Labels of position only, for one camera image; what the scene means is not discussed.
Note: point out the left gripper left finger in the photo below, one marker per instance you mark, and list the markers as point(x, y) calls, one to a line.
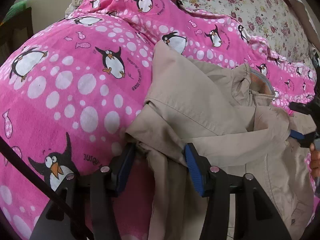
point(106, 183)

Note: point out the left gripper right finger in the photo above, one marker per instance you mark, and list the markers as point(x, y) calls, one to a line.
point(255, 215)

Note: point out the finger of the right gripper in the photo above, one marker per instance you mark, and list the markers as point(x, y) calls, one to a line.
point(305, 140)
point(304, 108)

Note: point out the beige jacket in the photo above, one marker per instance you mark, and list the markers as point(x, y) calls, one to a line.
point(228, 116)

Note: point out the person right hand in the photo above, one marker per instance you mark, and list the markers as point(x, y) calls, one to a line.
point(315, 162)

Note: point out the pink penguin blanket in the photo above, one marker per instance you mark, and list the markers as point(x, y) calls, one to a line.
point(68, 96)

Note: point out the floral bed sheet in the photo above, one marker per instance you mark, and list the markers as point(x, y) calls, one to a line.
point(225, 32)

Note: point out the dark wooden table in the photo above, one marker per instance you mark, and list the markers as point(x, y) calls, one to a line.
point(15, 32)

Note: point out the green plastic basket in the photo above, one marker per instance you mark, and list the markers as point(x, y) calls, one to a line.
point(14, 10)

